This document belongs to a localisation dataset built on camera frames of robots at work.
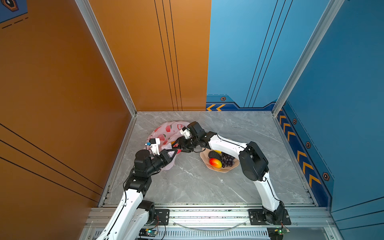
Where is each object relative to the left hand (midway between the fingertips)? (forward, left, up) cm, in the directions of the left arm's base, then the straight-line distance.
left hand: (178, 149), depth 74 cm
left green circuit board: (-32, +12, -22) cm, 41 cm away
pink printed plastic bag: (+23, +11, -15) cm, 29 cm away
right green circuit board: (-31, -51, -20) cm, 63 cm away
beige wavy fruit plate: (+7, -14, -17) cm, 23 cm away
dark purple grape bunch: (+2, -27, -15) cm, 31 cm away
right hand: (+6, +4, -9) cm, 12 cm away
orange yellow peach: (+1, -21, -15) cm, 26 cm away
